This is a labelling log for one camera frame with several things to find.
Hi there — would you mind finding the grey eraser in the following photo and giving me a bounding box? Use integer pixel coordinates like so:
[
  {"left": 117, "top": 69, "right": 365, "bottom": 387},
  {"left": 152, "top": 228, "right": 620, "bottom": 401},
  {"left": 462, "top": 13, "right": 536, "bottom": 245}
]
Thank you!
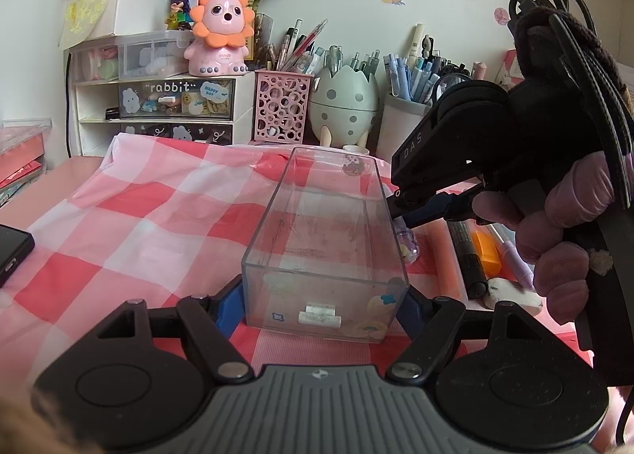
[{"left": 481, "top": 277, "right": 543, "bottom": 316}]

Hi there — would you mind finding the green egg pen holder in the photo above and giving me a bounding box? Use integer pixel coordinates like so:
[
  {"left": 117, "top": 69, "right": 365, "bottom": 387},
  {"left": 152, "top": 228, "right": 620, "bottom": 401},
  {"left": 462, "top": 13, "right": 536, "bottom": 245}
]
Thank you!
[{"left": 308, "top": 65, "right": 378, "bottom": 148}]

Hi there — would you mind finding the pink checkered tablecloth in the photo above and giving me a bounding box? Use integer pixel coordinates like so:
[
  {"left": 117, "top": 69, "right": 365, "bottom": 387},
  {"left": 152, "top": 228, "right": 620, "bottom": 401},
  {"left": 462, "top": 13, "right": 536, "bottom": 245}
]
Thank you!
[{"left": 0, "top": 132, "right": 596, "bottom": 385}]

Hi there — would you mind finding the white drawer shelf unit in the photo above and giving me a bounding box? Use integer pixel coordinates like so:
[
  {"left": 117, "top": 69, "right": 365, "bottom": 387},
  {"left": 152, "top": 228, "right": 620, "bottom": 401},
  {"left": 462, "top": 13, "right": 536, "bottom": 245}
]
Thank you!
[{"left": 69, "top": 73, "right": 255, "bottom": 155}]

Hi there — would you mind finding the pink lion toy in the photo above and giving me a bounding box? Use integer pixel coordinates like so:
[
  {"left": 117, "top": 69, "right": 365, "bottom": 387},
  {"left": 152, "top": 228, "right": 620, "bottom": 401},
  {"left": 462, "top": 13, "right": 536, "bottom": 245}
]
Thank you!
[{"left": 184, "top": 0, "right": 256, "bottom": 77}]

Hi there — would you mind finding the magnifying glass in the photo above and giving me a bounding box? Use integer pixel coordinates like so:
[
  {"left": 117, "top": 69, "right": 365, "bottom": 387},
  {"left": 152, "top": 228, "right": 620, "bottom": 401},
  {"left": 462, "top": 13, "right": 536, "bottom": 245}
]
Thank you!
[{"left": 432, "top": 72, "right": 471, "bottom": 103}]

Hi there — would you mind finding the right hand pink glove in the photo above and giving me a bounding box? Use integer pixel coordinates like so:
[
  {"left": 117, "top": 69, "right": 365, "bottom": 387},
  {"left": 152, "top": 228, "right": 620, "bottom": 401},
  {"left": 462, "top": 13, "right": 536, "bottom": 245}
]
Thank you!
[{"left": 472, "top": 152, "right": 615, "bottom": 325}]

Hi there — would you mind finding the pink book stack left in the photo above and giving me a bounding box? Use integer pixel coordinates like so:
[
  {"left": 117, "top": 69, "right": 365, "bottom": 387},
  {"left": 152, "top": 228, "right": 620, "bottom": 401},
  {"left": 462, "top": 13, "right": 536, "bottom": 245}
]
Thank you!
[{"left": 0, "top": 119, "right": 52, "bottom": 206}]

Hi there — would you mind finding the purple ball-top pen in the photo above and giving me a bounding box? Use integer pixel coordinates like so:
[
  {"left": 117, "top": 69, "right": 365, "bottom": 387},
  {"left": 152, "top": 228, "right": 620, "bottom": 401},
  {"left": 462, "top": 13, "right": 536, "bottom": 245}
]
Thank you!
[{"left": 395, "top": 228, "right": 420, "bottom": 265}]

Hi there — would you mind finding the clear plastic drawer box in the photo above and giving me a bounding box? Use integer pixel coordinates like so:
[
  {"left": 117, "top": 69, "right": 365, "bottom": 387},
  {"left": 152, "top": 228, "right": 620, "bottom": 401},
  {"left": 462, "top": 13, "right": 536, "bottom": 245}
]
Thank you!
[{"left": 116, "top": 30, "right": 193, "bottom": 80}]

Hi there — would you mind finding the white storage box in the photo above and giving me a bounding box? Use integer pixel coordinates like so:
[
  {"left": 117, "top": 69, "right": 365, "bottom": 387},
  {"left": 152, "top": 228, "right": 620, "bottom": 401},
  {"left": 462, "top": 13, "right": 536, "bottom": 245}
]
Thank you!
[{"left": 58, "top": 0, "right": 171, "bottom": 50}]

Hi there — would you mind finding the orange highlighter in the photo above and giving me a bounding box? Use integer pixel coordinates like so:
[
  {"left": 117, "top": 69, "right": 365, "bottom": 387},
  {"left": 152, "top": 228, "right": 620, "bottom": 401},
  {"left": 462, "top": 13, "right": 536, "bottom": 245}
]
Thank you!
[{"left": 471, "top": 228, "right": 503, "bottom": 279}]

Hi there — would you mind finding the clear acrylic organizer box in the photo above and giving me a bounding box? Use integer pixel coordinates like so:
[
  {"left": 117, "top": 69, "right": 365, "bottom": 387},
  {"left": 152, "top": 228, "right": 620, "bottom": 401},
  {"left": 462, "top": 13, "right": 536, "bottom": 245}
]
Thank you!
[{"left": 242, "top": 147, "right": 409, "bottom": 342}]

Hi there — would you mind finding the grey white flower pen holder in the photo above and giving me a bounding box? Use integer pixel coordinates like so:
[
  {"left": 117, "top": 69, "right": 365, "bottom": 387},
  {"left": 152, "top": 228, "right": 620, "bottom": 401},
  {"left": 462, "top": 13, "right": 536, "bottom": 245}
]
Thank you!
[{"left": 376, "top": 93, "right": 431, "bottom": 162}]

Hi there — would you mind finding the black phone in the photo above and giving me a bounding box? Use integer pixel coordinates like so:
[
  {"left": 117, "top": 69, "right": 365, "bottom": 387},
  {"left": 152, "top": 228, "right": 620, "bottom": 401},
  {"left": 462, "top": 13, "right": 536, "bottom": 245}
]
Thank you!
[{"left": 0, "top": 225, "right": 35, "bottom": 287}]

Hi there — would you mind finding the pink perforated pen holder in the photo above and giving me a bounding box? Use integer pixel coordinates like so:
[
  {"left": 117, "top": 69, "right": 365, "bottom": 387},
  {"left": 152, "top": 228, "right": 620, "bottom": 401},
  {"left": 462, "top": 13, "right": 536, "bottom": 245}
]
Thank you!
[{"left": 254, "top": 69, "right": 313, "bottom": 145}]

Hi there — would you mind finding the purple gel pen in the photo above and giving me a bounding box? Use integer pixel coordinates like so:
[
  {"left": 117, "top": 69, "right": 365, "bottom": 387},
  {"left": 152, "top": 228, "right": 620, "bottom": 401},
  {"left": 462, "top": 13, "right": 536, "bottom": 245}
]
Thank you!
[{"left": 487, "top": 223, "right": 534, "bottom": 291}]

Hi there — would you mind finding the black marker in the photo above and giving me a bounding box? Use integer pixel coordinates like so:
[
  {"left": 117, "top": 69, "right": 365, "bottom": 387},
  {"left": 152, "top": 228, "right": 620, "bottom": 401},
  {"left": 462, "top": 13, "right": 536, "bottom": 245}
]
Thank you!
[{"left": 447, "top": 221, "right": 489, "bottom": 301}]

